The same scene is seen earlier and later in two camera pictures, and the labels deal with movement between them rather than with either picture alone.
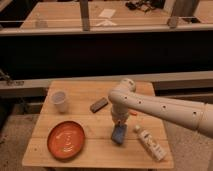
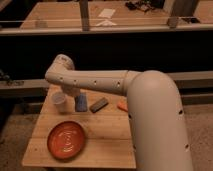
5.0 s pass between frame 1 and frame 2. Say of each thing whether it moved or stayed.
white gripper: moved
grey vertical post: stayed
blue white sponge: moved
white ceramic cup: stayed
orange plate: stayed
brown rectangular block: stayed
